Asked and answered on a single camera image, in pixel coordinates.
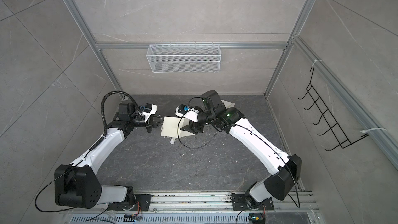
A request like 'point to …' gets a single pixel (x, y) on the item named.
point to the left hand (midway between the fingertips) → (169, 117)
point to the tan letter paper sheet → (170, 127)
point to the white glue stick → (172, 140)
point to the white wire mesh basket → (184, 58)
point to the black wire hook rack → (342, 139)
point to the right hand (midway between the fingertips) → (184, 119)
